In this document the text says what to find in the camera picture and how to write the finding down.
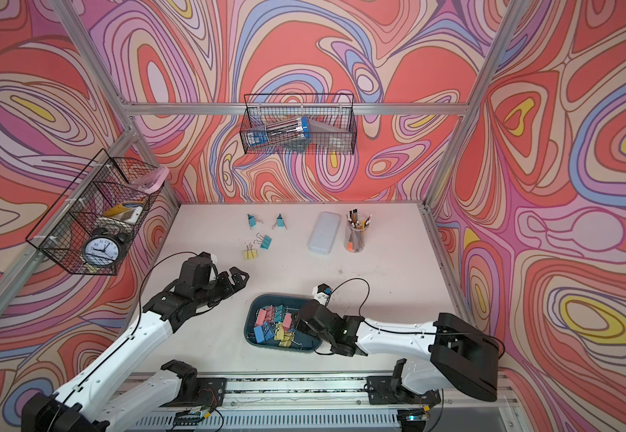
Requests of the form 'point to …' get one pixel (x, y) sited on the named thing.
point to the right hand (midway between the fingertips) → (294, 324)
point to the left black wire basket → (90, 228)
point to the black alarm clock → (102, 250)
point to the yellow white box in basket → (127, 211)
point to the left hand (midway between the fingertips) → (243, 280)
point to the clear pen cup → (355, 229)
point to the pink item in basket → (150, 183)
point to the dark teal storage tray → (303, 340)
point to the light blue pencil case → (324, 232)
